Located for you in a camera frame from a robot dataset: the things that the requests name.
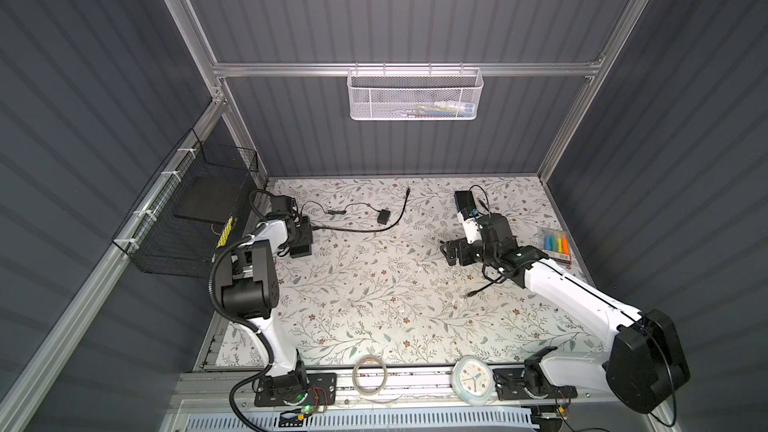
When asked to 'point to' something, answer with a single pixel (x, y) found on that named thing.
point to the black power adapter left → (383, 217)
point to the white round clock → (473, 380)
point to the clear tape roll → (369, 374)
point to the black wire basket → (176, 227)
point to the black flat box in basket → (210, 198)
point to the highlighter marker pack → (557, 244)
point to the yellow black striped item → (226, 232)
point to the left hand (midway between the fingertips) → (297, 237)
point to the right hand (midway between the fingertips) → (458, 245)
